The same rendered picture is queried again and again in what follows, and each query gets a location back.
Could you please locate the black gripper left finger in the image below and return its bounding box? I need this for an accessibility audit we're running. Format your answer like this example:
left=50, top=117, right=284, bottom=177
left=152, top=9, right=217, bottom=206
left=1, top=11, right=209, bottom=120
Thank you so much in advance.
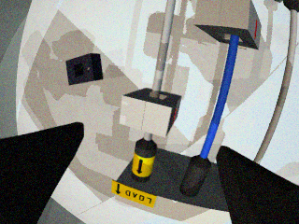
left=0, top=122, right=83, bottom=224

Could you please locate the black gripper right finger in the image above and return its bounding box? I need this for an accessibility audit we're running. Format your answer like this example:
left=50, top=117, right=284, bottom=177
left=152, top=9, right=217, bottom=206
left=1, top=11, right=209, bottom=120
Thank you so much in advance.
left=216, top=146, right=299, bottom=224

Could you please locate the dark blue block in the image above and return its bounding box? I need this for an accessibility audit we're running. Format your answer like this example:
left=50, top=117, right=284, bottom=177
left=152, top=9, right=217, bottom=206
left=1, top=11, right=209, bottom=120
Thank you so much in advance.
left=66, top=53, right=104, bottom=85

